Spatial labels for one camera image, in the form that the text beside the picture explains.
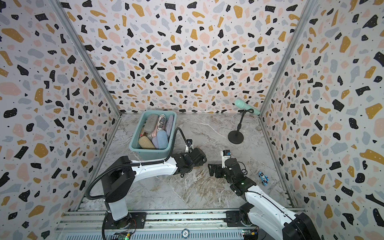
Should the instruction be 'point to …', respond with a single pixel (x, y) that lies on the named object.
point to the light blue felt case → (162, 139)
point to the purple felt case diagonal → (169, 124)
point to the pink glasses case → (154, 133)
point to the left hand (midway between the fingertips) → (199, 156)
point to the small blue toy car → (264, 178)
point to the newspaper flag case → (161, 124)
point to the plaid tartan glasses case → (142, 129)
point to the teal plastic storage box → (154, 154)
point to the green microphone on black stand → (236, 136)
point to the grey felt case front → (150, 123)
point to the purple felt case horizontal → (154, 140)
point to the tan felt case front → (145, 143)
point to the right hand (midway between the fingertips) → (218, 164)
